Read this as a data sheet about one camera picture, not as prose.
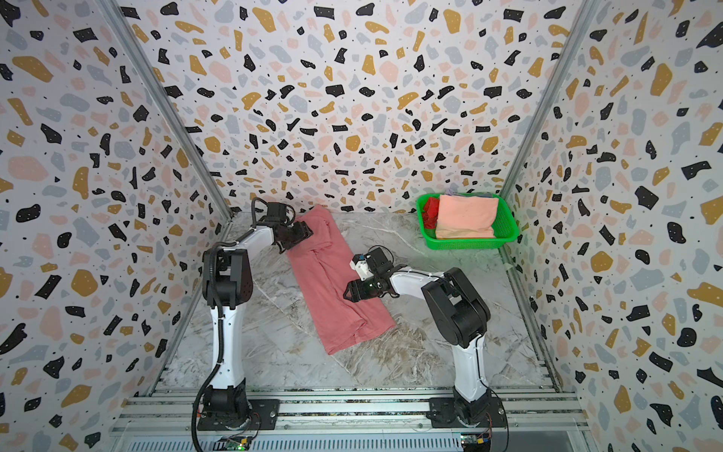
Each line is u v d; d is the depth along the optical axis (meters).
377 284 0.75
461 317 0.52
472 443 0.72
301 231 1.02
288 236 0.97
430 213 1.09
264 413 0.73
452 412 0.74
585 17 0.72
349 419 0.74
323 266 1.03
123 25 0.71
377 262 0.80
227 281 0.64
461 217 1.06
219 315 0.63
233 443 0.70
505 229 1.12
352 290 0.86
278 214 0.91
